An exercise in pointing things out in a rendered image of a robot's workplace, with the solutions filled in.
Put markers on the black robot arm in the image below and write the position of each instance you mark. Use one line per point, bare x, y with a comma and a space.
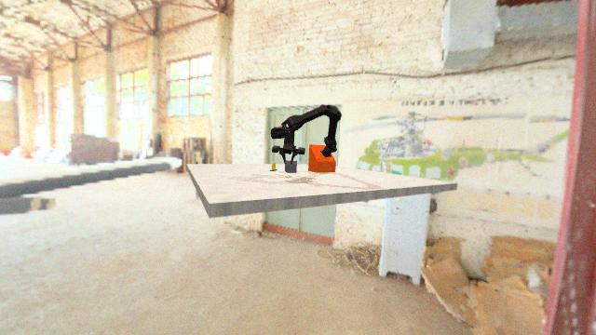
295, 122

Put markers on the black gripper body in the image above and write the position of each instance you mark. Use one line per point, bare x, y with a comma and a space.
300, 150

